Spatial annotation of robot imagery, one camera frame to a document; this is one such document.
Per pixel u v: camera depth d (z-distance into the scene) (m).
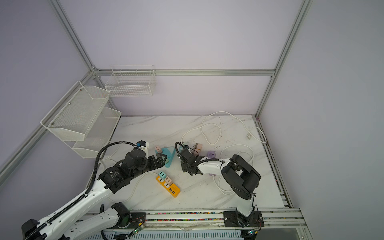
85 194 0.45
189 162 0.71
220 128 1.12
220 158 0.56
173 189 0.81
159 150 0.93
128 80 0.95
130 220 0.72
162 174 0.82
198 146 1.01
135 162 0.55
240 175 0.50
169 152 0.96
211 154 0.95
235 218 0.65
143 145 0.67
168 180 0.80
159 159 0.66
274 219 0.76
